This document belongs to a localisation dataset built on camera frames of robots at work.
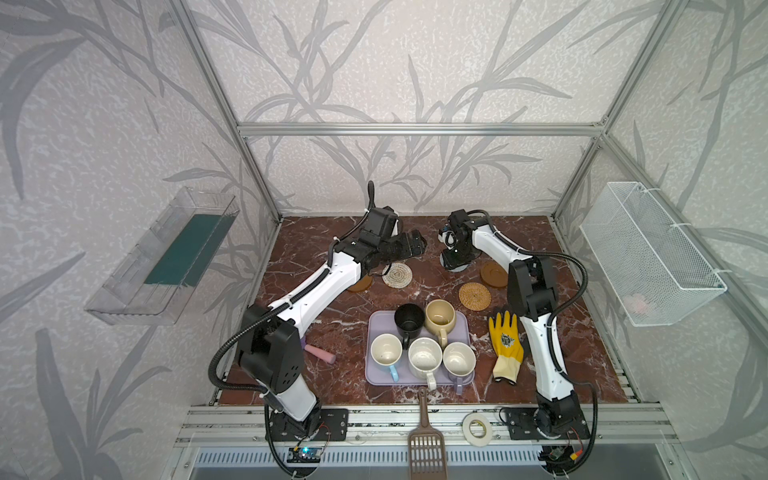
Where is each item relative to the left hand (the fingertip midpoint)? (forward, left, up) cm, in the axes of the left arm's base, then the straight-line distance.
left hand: (420, 238), depth 82 cm
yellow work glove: (-23, -25, -21) cm, 40 cm away
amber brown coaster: (0, +18, -25) cm, 31 cm away
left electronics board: (-48, +28, -24) cm, 61 cm away
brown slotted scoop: (-47, -2, -23) cm, 53 cm away
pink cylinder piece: (-25, +28, -22) cm, 44 cm away
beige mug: (-14, -7, -22) cm, 27 cm away
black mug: (-16, +3, -18) cm, 24 cm away
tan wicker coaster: (-5, -19, -23) cm, 30 cm away
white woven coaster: (+2, +7, -23) cm, 25 cm away
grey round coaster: (+4, -13, -23) cm, 27 cm away
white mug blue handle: (-24, +9, -21) cm, 33 cm away
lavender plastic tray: (-14, +11, -23) cm, 30 cm away
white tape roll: (-43, -14, -23) cm, 51 cm away
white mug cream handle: (-26, -2, -23) cm, 34 cm away
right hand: (+10, -12, -22) cm, 27 cm away
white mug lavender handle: (-26, -11, -22) cm, 36 cm away
